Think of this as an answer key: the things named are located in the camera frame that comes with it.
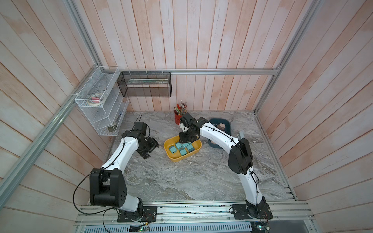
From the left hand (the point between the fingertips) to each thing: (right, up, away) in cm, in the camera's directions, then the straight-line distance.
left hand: (156, 150), depth 85 cm
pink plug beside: (+45, +14, +21) cm, 52 cm away
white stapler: (+57, +8, +16) cm, 60 cm away
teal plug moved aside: (+21, 0, +11) cm, 24 cm away
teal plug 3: (+16, -2, +8) cm, 18 cm away
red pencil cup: (+13, +26, +21) cm, 36 cm away
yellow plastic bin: (+12, -5, +6) cm, 14 cm away
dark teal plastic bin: (+41, +19, +23) cm, 51 cm away
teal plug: (+9, -1, +10) cm, 14 cm away
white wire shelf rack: (-25, +20, -8) cm, 33 cm away
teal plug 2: (+14, +2, +8) cm, 16 cm away
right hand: (+15, +5, +7) cm, 18 cm away
